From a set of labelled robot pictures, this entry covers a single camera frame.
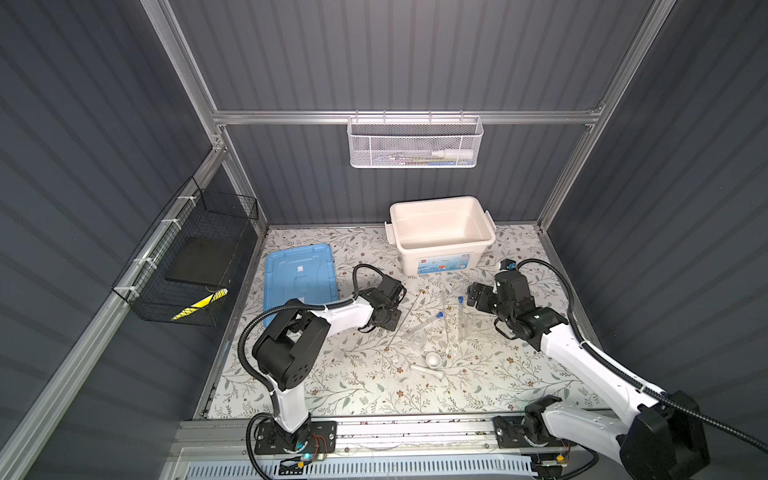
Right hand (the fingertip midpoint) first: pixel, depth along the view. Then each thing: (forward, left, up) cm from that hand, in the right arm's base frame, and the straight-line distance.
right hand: (484, 292), depth 84 cm
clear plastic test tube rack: (-5, +8, -14) cm, 16 cm away
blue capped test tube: (-2, +5, -14) cm, 15 cm away
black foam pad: (0, +74, +16) cm, 76 cm away
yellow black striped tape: (-13, +68, +16) cm, 71 cm away
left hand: (-1, +27, -13) cm, 30 cm away
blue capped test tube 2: (0, +11, -14) cm, 18 cm away
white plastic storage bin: (+34, +8, -12) cm, 36 cm away
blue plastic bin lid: (+16, +58, -12) cm, 61 cm away
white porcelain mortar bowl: (-15, +15, -12) cm, 24 cm away
